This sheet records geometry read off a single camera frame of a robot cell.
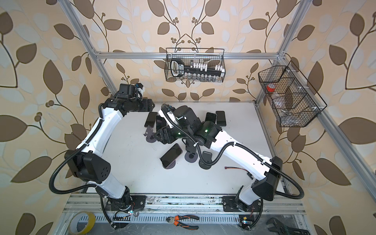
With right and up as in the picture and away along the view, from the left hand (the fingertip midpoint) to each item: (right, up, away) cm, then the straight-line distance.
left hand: (145, 102), depth 81 cm
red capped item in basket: (+73, +9, +5) cm, 74 cm away
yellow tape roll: (-29, -57, -14) cm, 65 cm away
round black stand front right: (+35, -31, +1) cm, 47 cm away
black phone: (+13, -32, +3) cm, 35 cm away
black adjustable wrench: (+68, -60, -15) cm, 92 cm away
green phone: (+48, -9, +29) cm, 57 cm away
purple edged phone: (-5, -10, +28) cm, 31 cm away
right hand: (+11, -15, -17) cm, 25 cm away
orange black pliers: (+18, -58, -12) cm, 62 cm away
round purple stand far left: (-1, -21, +12) cm, 25 cm away
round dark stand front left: (+14, -36, 0) cm, 39 cm away
